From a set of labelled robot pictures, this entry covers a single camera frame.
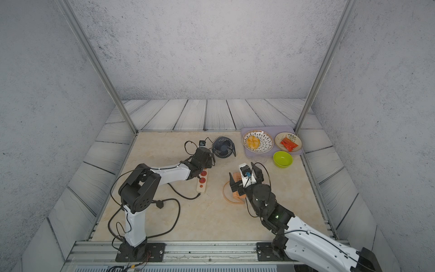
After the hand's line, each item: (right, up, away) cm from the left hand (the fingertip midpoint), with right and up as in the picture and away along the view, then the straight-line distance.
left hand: (210, 159), depth 99 cm
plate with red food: (+50, +10, +13) cm, 53 cm away
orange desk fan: (+13, -5, -30) cm, 33 cm away
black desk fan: (+7, +7, +1) cm, 10 cm away
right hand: (+15, -2, -27) cm, 31 cm away
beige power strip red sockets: (-4, -13, -6) cm, 15 cm away
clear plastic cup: (+30, 0, +6) cm, 31 cm away
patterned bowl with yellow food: (+30, +10, +12) cm, 34 cm away
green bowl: (+43, 0, +4) cm, 43 cm away
